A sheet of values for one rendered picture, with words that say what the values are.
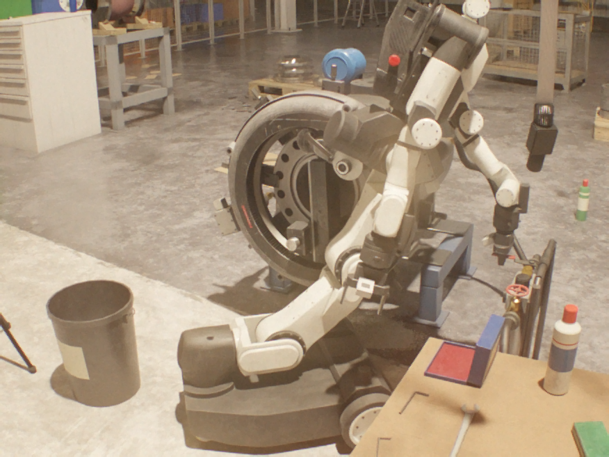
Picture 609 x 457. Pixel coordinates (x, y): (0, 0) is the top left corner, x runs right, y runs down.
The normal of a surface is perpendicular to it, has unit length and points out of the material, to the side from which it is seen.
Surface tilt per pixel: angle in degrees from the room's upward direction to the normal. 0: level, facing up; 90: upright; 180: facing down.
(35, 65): 90
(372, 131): 90
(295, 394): 0
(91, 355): 93
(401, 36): 80
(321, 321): 90
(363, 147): 110
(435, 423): 0
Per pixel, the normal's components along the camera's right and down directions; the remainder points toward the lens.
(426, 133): -0.10, 0.22
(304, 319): 0.22, 0.36
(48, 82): 0.83, 0.19
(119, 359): 0.69, 0.31
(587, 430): -0.02, -0.92
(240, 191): -0.47, 0.35
